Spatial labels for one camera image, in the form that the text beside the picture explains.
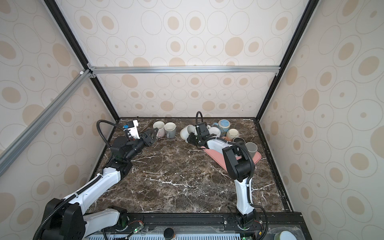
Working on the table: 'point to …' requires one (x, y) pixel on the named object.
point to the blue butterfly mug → (223, 125)
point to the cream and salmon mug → (231, 134)
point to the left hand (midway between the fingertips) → (158, 128)
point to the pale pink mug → (160, 125)
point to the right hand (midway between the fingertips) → (187, 138)
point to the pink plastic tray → (219, 157)
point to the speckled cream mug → (185, 131)
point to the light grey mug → (170, 128)
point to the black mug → (239, 140)
